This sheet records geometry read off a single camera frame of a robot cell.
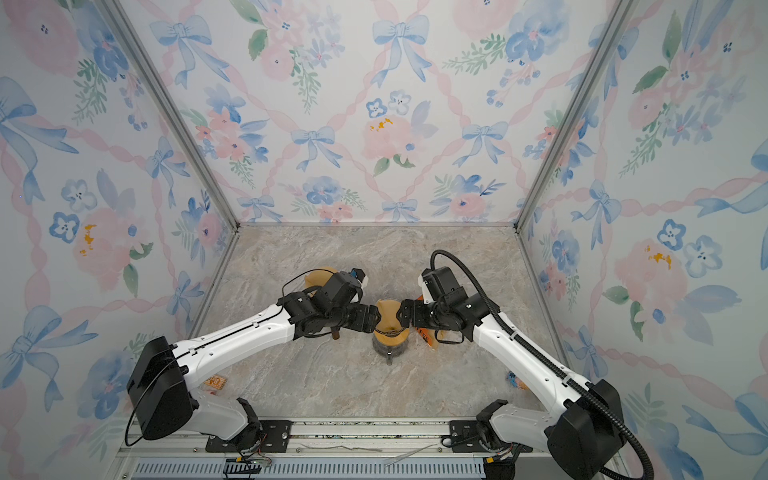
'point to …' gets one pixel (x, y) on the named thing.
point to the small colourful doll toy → (516, 381)
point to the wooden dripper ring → (392, 337)
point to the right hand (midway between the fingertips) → (410, 314)
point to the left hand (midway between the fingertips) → (371, 313)
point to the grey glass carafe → (389, 351)
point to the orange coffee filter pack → (429, 336)
